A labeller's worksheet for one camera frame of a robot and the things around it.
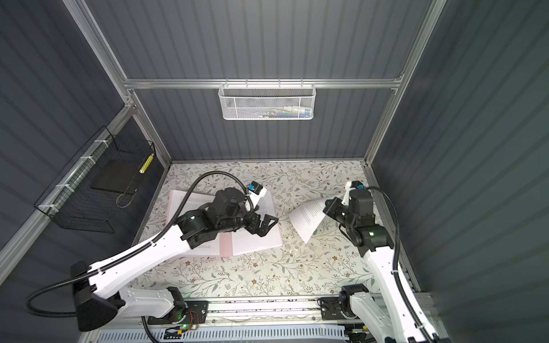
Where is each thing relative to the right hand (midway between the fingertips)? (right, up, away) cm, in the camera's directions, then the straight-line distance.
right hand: (328, 203), depth 75 cm
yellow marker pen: (-69, +15, +7) cm, 71 cm away
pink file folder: (-62, -8, +9) cm, 64 cm away
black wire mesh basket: (-82, +4, -4) cm, 82 cm away
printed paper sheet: (-58, -2, +26) cm, 63 cm away
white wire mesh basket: (-22, +50, +36) cm, 65 cm away
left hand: (-21, -3, -5) cm, 21 cm away
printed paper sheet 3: (-6, -6, +4) cm, 9 cm away
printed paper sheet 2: (-32, -18, +14) cm, 39 cm away
